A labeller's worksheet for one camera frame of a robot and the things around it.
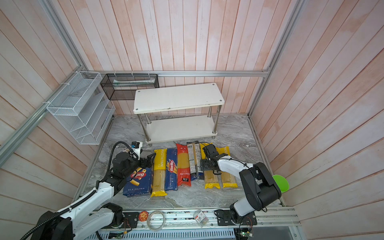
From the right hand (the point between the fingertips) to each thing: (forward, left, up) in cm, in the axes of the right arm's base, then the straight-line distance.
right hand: (209, 164), depth 94 cm
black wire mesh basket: (+45, +60, +27) cm, 80 cm away
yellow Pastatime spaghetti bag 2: (-12, 0, +3) cm, 12 cm away
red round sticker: (-30, +35, +2) cm, 47 cm away
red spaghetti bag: (-6, +16, +3) cm, 17 cm away
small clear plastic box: (-31, +6, +3) cm, 32 cm away
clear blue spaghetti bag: (-2, +9, +3) cm, 9 cm away
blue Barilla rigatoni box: (-16, +40, +7) cm, 43 cm away
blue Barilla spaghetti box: (-12, +23, +4) cm, 26 cm away
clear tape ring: (-32, +33, -2) cm, 46 cm away
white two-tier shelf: (+22, +29, +35) cm, 50 cm away
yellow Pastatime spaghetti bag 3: (-11, -11, +2) cm, 15 cm away
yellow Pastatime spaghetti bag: (-8, +30, +4) cm, 31 cm away
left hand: (-1, +35, +14) cm, 38 cm away
